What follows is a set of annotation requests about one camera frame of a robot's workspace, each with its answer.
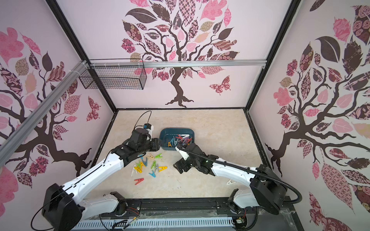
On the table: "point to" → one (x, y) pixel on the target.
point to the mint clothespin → (175, 142)
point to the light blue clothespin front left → (152, 174)
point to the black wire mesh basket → (114, 73)
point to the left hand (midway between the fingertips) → (159, 144)
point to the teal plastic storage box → (166, 134)
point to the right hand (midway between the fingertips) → (178, 159)
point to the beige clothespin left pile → (151, 156)
